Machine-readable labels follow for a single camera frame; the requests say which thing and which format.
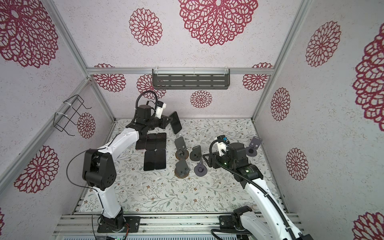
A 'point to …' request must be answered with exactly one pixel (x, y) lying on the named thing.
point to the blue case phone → (161, 141)
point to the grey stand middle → (196, 154)
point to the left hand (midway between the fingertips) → (170, 120)
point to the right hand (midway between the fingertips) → (208, 152)
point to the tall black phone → (149, 161)
